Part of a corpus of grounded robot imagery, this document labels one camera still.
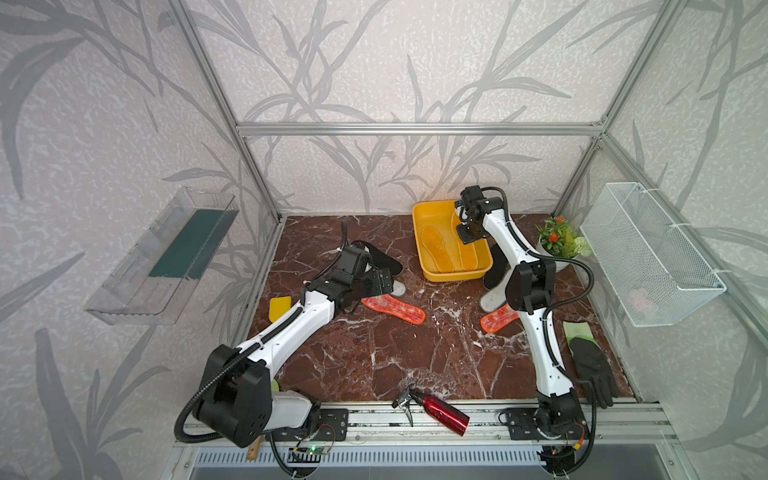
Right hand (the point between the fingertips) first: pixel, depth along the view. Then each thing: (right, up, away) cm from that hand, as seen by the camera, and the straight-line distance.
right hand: (467, 233), depth 105 cm
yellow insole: (-12, -3, +6) cm, 14 cm away
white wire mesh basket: (+31, -9, -42) cm, 53 cm away
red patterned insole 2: (+7, -27, -14) cm, 31 cm away
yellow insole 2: (0, -7, -3) cm, 7 cm away
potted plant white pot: (+26, -2, -12) cm, 29 cm away
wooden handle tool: (-58, -51, -37) cm, 86 cm away
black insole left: (-31, -10, +3) cm, 33 cm away
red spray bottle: (-15, -45, -32) cm, 57 cm away
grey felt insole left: (-25, -19, -6) cm, 32 cm away
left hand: (-29, -14, -21) cm, 39 cm away
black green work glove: (+30, -39, -23) cm, 54 cm away
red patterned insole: (-27, -23, -11) cm, 37 cm away
